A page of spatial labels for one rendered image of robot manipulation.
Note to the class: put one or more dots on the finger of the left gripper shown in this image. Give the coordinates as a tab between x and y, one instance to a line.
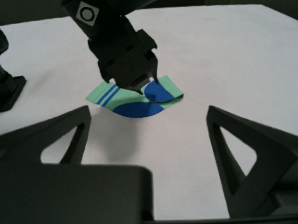
139	91
154	65

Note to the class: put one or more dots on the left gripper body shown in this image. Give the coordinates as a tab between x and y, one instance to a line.
147	40

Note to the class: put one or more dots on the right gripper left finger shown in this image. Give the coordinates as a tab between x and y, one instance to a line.
26	144

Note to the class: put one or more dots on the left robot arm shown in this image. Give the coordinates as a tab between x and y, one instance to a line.
129	68

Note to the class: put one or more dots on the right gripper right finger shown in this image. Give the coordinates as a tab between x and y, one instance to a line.
275	168

